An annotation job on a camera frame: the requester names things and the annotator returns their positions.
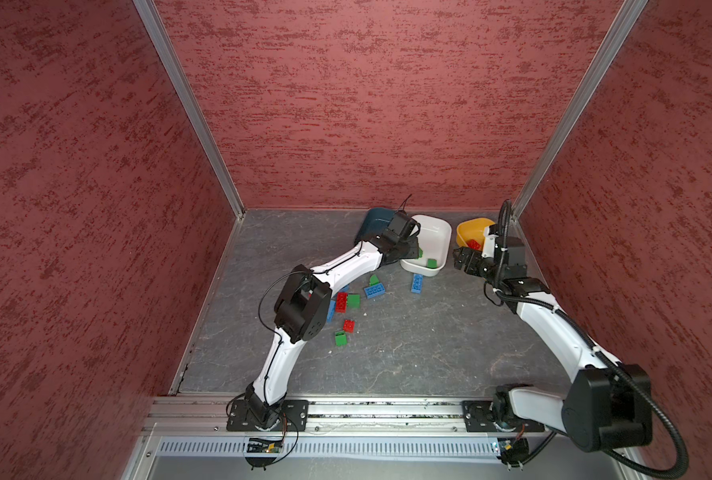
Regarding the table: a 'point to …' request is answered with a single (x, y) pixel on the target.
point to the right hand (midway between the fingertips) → (462, 258)
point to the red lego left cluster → (341, 302)
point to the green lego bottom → (340, 338)
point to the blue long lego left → (331, 311)
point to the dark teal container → (375, 222)
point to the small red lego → (348, 326)
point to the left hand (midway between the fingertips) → (413, 251)
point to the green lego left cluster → (354, 300)
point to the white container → (435, 236)
